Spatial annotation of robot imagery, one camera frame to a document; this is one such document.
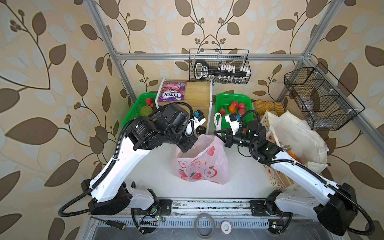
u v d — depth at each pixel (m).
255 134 0.53
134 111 1.05
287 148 0.85
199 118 0.49
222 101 1.18
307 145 0.74
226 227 0.69
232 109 1.12
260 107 1.14
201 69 0.83
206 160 0.74
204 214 0.73
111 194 0.37
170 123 0.40
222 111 1.12
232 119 0.63
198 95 0.81
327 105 0.72
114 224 0.69
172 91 0.79
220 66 0.81
